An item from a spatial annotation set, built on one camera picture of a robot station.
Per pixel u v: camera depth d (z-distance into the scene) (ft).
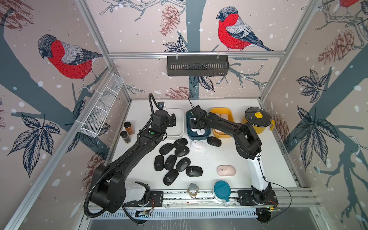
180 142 3.04
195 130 3.05
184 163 2.74
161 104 2.34
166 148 2.98
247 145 1.82
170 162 2.76
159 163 2.78
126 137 2.89
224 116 3.45
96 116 2.80
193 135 3.11
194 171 2.67
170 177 2.61
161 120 2.01
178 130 3.32
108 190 1.31
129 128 3.11
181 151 2.94
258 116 3.03
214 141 3.07
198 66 3.43
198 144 3.03
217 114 3.52
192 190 2.20
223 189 2.31
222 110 3.60
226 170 2.66
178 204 2.39
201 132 3.21
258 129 3.08
